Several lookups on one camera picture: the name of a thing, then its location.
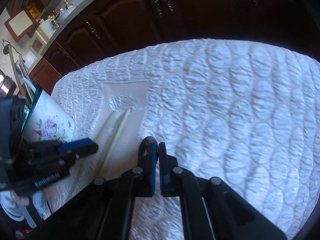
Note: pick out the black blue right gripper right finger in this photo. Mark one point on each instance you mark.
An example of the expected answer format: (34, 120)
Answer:
(178, 182)

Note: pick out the white microwave oven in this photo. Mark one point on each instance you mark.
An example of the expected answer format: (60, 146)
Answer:
(41, 36)

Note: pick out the pale bamboo chopstick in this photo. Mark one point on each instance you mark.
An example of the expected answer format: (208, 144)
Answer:
(18, 82)

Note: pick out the purple rice cooker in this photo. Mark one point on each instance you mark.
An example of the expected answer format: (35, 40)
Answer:
(7, 88)

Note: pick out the person's hand holding gripper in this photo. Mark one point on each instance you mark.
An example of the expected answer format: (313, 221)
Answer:
(20, 200)

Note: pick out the white ceramic spoon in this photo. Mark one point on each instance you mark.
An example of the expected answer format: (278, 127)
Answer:
(29, 84)

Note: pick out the chopstick lying at right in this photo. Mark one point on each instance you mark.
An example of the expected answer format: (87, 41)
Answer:
(106, 126)

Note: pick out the white mixing bowl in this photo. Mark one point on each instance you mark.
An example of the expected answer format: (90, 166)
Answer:
(65, 14)

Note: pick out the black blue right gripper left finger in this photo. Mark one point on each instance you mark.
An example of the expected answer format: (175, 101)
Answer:
(82, 147)

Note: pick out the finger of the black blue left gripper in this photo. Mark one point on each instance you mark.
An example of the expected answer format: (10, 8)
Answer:
(121, 193)

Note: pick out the floral cup teal interior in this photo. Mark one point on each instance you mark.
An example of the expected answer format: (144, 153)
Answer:
(46, 120)

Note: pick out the white quilted tablecloth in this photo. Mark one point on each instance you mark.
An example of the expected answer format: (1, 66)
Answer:
(246, 112)

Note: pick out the wooden upper wall cabinet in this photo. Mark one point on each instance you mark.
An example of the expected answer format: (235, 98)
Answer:
(25, 16)

